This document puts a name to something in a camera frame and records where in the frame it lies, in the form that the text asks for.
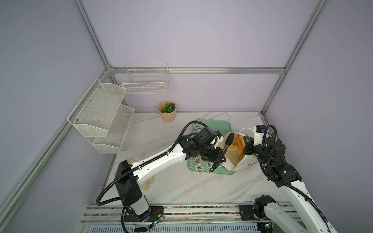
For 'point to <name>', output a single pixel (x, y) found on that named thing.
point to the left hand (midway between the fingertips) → (223, 161)
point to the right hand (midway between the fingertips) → (243, 136)
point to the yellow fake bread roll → (234, 147)
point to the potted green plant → (167, 109)
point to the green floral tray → (195, 163)
